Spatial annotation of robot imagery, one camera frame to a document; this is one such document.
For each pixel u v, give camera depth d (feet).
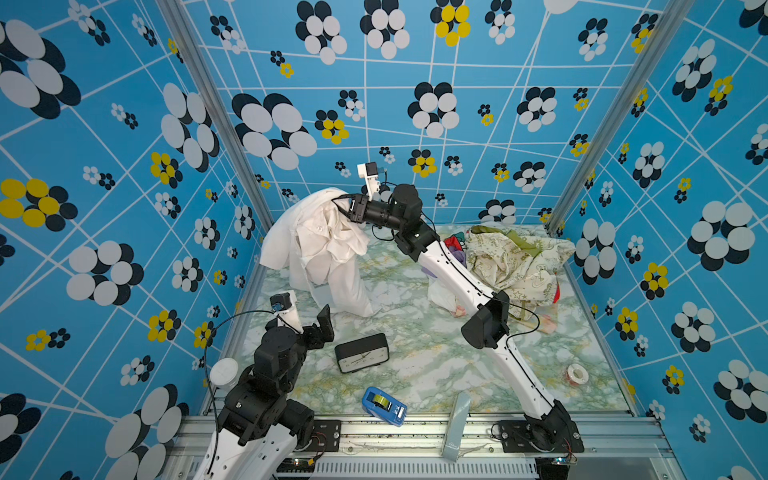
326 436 2.39
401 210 2.12
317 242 2.33
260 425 1.53
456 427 2.42
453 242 3.42
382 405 2.43
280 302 1.86
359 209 2.20
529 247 3.14
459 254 3.20
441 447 2.40
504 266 2.94
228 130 2.97
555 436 2.07
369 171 2.25
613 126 2.90
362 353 2.62
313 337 1.99
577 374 2.65
